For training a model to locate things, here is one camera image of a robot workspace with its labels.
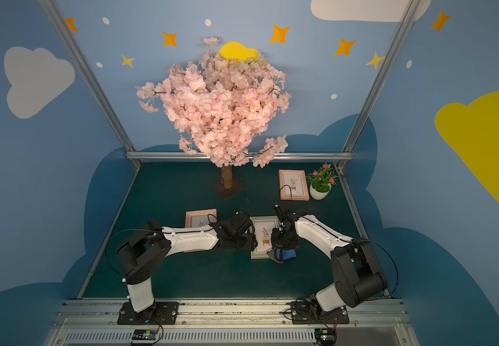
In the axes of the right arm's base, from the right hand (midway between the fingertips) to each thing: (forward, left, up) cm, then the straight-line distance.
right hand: (279, 243), depth 88 cm
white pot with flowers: (+30, -20, +7) cm, 36 cm away
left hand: (+1, +10, -1) cm, 10 cm away
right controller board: (-30, -16, -6) cm, 35 cm away
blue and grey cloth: (-6, -1, +3) cm, 7 cm away
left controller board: (-34, +46, -4) cm, 57 cm away
